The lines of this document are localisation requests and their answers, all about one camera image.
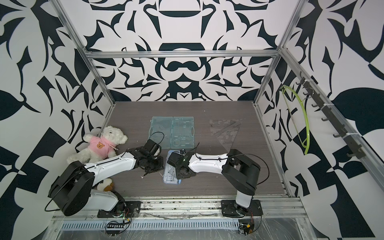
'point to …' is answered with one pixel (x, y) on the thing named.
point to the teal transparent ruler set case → (176, 132)
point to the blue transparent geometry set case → (170, 175)
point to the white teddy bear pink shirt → (99, 148)
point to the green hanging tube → (308, 135)
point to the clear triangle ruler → (225, 130)
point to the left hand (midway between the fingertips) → (164, 164)
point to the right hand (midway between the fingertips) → (181, 172)
